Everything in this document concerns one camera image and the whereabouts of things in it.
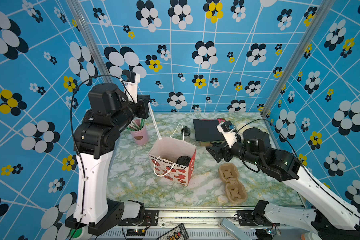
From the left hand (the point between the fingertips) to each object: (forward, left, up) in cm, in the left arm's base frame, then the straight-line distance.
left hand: (149, 95), depth 54 cm
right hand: (-8, -26, -18) cm, 32 cm away
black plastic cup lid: (-6, -13, -39) cm, 41 cm away
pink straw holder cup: (+13, +15, -44) cm, 48 cm away
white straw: (+30, +9, -51) cm, 59 cm away
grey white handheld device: (-36, -36, -47) cm, 69 cm away
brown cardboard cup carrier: (-19, -41, -49) cm, 67 cm away
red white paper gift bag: (-2, -6, -47) cm, 47 cm away
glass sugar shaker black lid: (+16, -15, -42) cm, 47 cm away
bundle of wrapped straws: (+19, +18, -39) cm, 47 cm away
